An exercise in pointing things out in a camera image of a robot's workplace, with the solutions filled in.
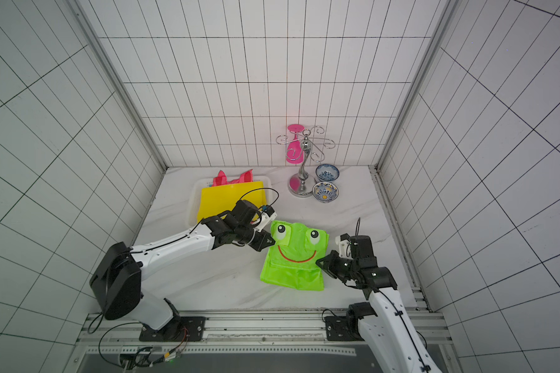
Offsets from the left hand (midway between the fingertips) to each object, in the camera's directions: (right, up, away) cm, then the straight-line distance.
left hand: (268, 246), depth 80 cm
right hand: (+15, -5, -3) cm, 16 cm away
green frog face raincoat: (+8, -5, -2) cm, 10 cm away
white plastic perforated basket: (-31, +23, +22) cm, 44 cm away
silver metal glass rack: (+15, +22, +31) cm, 41 cm away
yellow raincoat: (-21, +16, +17) cm, 32 cm away
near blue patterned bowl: (+25, +18, +27) cm, 41 cm away
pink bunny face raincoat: (-22, +24, +20) cm, 39 cm away
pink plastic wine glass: (+11, +38, +32) cm, 51 cm away
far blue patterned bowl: (+28, +28, +34) cm, 52 cm away
